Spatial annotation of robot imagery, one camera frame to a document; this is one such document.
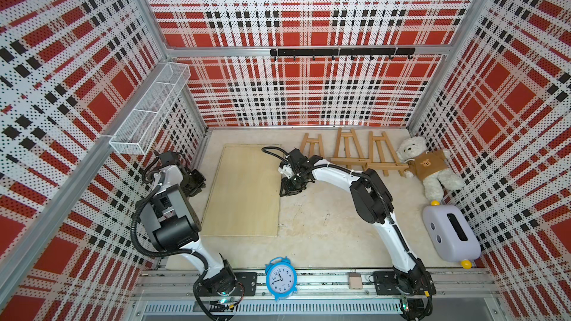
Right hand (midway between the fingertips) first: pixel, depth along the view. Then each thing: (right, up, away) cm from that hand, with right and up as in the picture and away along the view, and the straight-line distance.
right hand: (286, 193), depth 94 cm
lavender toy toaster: (+59, -10, -17) cm, 62 cm away
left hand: (-33, +4, -2) cm, 33 cm away
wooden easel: (+46, +11, +10) cm, 48 cm away
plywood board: (-18, -2, -1) cm, 18 cm away
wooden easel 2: (+13, +23, +20) cm, 33 cm away
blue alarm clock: (0, -24, -20) cm, 32 cm away
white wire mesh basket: (-62, +28, -3) cm, 67 cm away
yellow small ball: (+62, -20, -21) cm, 68 cm away
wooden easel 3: (+31, +18, +18) cm, 40 cm away
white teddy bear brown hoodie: (+64, +11, +2) cm, 65 cm away
